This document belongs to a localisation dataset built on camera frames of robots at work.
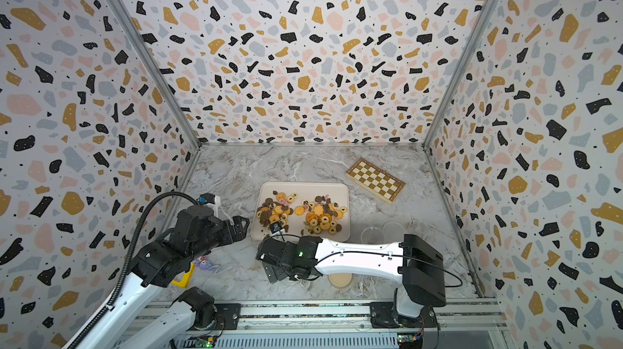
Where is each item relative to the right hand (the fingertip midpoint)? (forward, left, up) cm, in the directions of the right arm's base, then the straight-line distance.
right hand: (280, 264), depth 74 cm
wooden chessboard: (+40, -34, -9) cm, 53 cm away
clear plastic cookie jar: (+17, -39, -11) cm, 43 cm away
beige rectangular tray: (+34, -18, -11) cm, 40 cm away
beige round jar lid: (-2, -18, -9) cm, 21 cm away
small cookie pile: (+22, +9, -8) cm, 25 cm away
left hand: (+8, +12, +10) cm, 18 cm away
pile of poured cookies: (+22, -11, -8) cm, 26 cm away
